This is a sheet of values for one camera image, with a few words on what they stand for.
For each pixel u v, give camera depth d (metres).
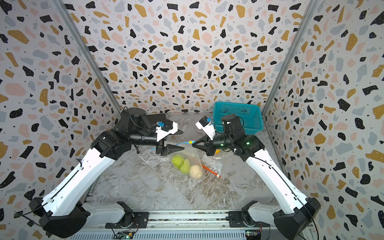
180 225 0.73
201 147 0.61
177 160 0.85
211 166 0.92
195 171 0.82
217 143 0.57
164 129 0.47
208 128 0.57
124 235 0.70
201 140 0.60
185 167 0.86
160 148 0.50
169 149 0.51
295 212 0.38
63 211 0.38
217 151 0.59
